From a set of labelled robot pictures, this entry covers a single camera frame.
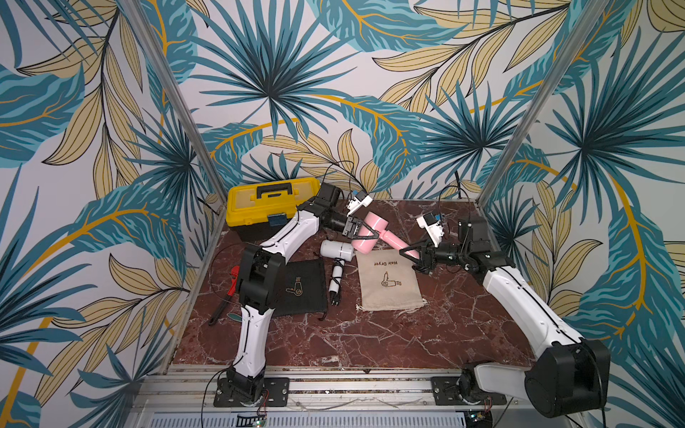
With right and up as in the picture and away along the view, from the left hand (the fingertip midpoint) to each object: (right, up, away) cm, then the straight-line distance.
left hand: (376, 239), depth 78 cm
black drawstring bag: (-25, -18, +15) cm, 34 cm away
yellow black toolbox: (-41, +10, +17) cm, 46 cm away
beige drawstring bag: (+7, -15, +18) cm, 24 cm away
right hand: (+8, -3, -1) cm, 9 cm away
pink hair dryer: (0, +4, -1) cm, 4 cm away
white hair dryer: (-11, -5, +17) cm, 21 cm away
